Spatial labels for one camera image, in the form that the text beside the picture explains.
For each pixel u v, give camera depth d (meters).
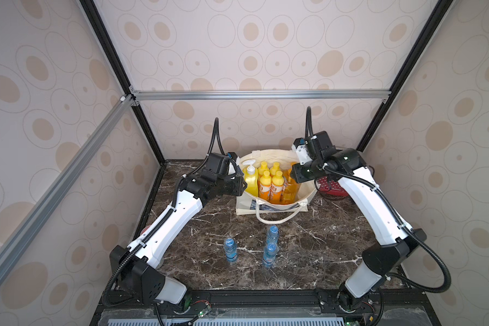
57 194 0.55
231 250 0.74
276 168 0.87
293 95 1.68
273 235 0.76
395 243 0.42
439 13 0.69
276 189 0.89
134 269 0.39
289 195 1.00
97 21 0.70
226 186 0.62
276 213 0.98
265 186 0.87
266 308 0.73
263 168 0.88
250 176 0.85
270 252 0.72
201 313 0.70
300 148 0.66
